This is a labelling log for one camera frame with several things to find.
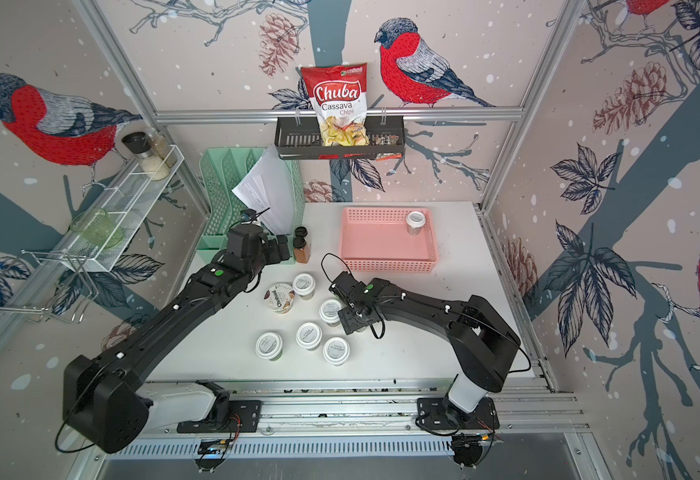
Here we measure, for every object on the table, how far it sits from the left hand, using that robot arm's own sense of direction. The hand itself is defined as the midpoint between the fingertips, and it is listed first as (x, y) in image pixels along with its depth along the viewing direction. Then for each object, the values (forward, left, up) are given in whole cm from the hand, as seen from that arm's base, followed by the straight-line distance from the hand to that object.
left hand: (278, 233), depth 81 cm
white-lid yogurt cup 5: (-24, +2, -19) cm, 31 cm away
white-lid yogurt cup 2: (-15, -14, -18) cm, 27 cm away
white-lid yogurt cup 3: (+21, -43, -18) cm, 51 cm away
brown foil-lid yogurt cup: (-10, +2, -20) cm, 22 cm away
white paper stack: (+20, +8, -2) cm, 22 cm away
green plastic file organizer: (+29, +25, -2) cm, 39 cm away
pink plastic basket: (+17, -30, -25) cm, 43 cm away
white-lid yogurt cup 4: (-22, -9, -18) cm, 30 cm away
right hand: (-15, -22, -20) cm, 33 cm away
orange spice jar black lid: (+7, -3, -17) cm, 19 cm away
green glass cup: (-7, +39, +10) cm, 41 cm away
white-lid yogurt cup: (-6, -5, -18) cm, 20 cm away
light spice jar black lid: (+13, -2, -15) cm, 20 cm away
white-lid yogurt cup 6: (-26, -16, -18) cm, 36 cm away
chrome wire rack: (-18, +46, -2) cm, 49 cm away
